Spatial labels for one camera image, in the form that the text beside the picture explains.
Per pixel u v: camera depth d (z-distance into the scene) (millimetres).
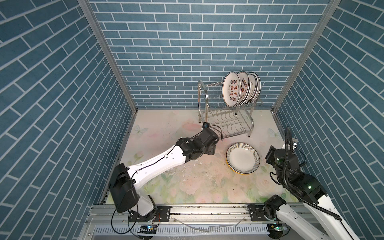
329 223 417
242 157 941
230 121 1079
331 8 710
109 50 870
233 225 709
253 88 825
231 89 845
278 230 707
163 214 738
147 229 722
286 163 475
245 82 792
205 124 679
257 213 736
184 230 769
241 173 843
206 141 567
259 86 769
